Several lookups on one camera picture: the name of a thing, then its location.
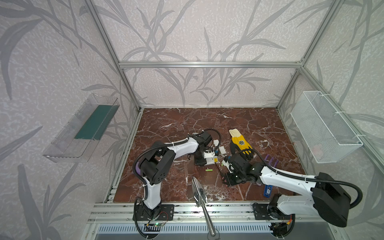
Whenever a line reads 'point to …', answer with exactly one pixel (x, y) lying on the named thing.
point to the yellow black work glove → (239, 144)
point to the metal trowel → (201, 199)
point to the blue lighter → (267, 191)
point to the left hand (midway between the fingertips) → (203, 155)
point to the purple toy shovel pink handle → (137, 169)
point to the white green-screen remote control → (211, 160)
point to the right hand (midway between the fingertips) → (223, 176)
